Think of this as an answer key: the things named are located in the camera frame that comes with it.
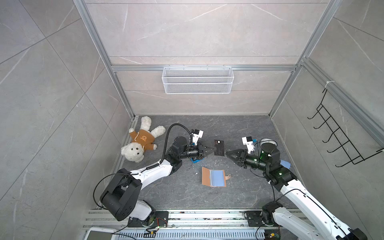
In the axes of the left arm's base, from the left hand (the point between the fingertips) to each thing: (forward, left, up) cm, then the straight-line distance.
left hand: (217, 147), depth 71 cm
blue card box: (+5, +10, -23) cm, 26 cm away
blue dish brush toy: (-1, -44, -20) cm, 49 cm away
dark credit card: (+1, -1, -1) cm, 2 cm away
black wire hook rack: (-11, -53, +9) cm, 55 cm away
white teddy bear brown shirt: (+19, +44, -18) cm, 52 cm away
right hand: (-3, -4, -1) cm, 5 cm away
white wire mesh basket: (+52, +7, +4) cm, 53 cm away
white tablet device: (-30, +54, -21) cm, 66 cm away
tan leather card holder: (-6, -1, -25) cm, 25 cm away
